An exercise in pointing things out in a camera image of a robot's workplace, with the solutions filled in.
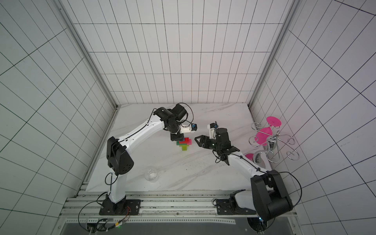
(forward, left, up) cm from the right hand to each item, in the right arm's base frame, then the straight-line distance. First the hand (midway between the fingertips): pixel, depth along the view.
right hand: (199, 136), depth 86 cm
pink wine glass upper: (+2, -38, +15) cm, 41 cm away
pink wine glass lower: (-7, -30, +15) cm, 34 cm away
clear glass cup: (-21, +27, -12) cm, 36 cm away
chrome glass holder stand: (-10, -35, +14) cm, 39 cm away
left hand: (-3, +13, +3) cm, 13 cm away
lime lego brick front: (-3, +9, -10) cm, 14 cm away
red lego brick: (-3, +8, -1) cm, 8 cm away
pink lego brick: (-3, +5, -3) cm, 7 cm away
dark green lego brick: (-3, +13, -4) cm, 14 cm away
